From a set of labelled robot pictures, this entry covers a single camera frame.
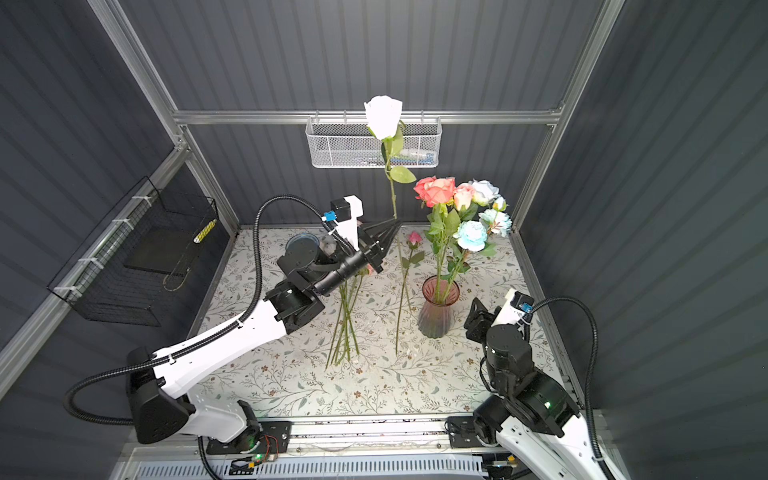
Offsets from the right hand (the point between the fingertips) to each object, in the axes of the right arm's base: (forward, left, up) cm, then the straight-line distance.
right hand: (487, 307), depth 68 cm
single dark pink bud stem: (+17, +16, +5) cm, 24 cm away
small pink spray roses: (+5, +37, -25) cm, 45 cm away
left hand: (+7, +20, +22) cm, 30 cm away
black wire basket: (+8, +86, +5) cm, 86 cm away
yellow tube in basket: (+23, +74, +3) cm, 78 cm away
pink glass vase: (+8, +9, -8) cm, 15 cm away
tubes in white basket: (+51, +18, +6) cm, 54 cm away
